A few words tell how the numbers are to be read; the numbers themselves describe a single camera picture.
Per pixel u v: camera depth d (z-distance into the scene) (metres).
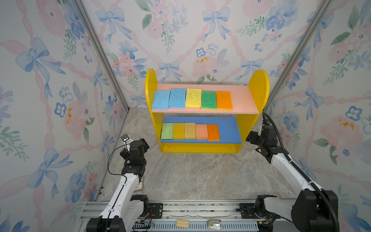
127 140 0.69
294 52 0.87
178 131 0.85
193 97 0.68
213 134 0.86
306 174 0.81
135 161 0.63
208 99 0.66
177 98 0.67
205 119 0.95
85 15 0.72
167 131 0.87
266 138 0.64
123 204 0.45
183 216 0.73
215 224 0.69
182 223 0.71
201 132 0.86
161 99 0.66
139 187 0.80
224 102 0.65
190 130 0.86
